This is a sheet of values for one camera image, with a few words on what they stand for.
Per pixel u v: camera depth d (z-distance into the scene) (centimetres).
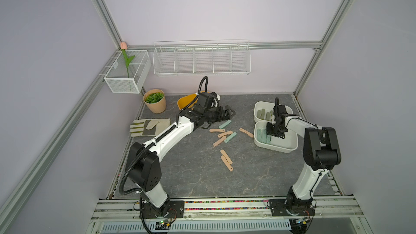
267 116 108
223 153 91
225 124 104
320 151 51
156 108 105
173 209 73
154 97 103
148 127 102
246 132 99
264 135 98
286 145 92
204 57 97
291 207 67
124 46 89
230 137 98
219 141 96
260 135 98
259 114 109
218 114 72
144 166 44
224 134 99
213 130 101
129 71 90
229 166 87
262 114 110
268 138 96
